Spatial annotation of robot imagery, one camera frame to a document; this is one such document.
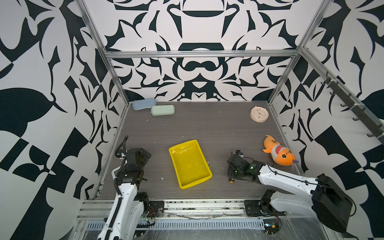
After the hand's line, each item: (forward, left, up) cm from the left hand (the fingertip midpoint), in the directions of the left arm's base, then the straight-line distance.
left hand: (139, 154), depth 84 cm
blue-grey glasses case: (+45, +5, -6) cm, 46 cm away
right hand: (-8, -50, -7) cm, 51 cm away
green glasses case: (+37, -9, -5) cm, 38 cm away
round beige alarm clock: (+31, -79, -6) cm, 85 cm away
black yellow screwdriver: (-14, -50, -6) cm, 53 cm away
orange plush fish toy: (-4, -79, +1) cm, 79 cm away
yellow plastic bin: (-4, -28, -8) cm, 29 cm away
